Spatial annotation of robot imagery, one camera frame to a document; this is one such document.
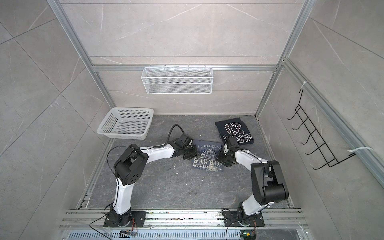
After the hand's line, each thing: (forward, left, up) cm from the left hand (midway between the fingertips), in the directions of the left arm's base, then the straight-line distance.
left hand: (201, 151), depth 94 cm
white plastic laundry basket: (+30, +56, -4) cm, 64 cm away
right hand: (-3, -10, -2) cm, 11 cm away
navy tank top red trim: (+19, -27, 0) cm, 33 cm away
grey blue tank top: (-6, -3, 0) cm, 7 cm away
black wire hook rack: (-22, -50, +29) cm, 62 cm away
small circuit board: (-41, +38, -6) cm, 56 cm away
